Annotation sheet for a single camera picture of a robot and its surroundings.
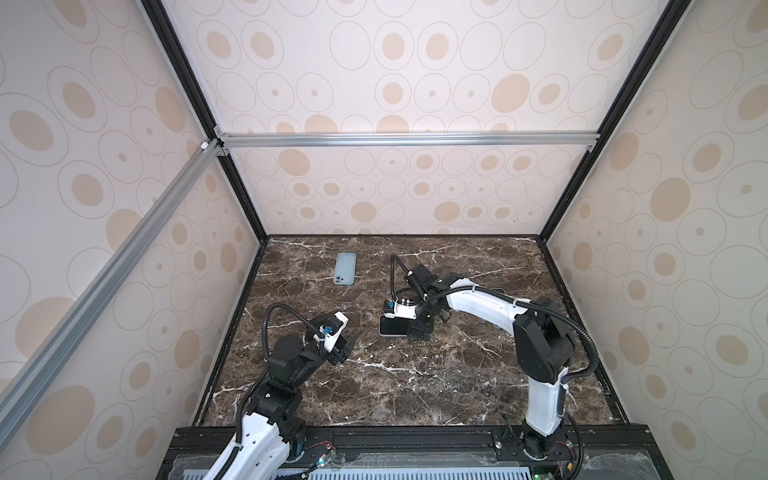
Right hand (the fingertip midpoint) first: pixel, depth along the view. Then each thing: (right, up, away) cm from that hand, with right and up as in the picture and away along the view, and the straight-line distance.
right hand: (413, 321), depth 92 cm
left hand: (-16, +4, -17) cm, 24 cm away
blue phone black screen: (-7, +1, -11) cm, 13 cm away
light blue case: (-24, +16, +18) cm, 34 cm away
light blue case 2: (-7, +1, -11) cm, 13 cm away
